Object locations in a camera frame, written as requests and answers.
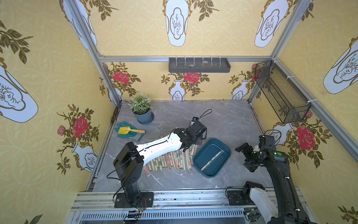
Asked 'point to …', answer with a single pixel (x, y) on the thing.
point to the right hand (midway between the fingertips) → (239, 154)
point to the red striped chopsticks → (169, 168)
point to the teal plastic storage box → (212, 157)
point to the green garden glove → (130, 135)
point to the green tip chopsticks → (180, 159)
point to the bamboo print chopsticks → (221, 152)
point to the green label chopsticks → (173, 158)
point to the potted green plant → (141, 107)
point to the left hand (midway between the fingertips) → (200, 138)
